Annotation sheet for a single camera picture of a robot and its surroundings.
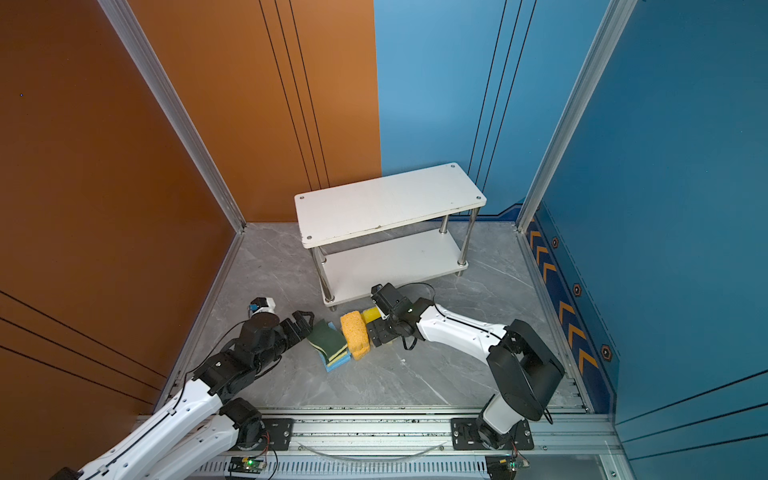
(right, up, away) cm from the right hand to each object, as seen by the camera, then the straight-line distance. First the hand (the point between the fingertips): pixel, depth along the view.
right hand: (381, 328), depth 86 cm
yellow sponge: (-3, +3, +2) cm, 5 cm away
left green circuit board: (-31, -29, -15) cm, 45 cm away
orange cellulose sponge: (-7, 0, 0) cm, 7 cm away
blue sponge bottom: (-12, -8, -4) cm, 15 cm away
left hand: (-20, +4, -6) cm, 21 cm away
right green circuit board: (+30, -29, -16) cm, 44 cm away
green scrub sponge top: (-15, -2, -5) cm, 16 cm away
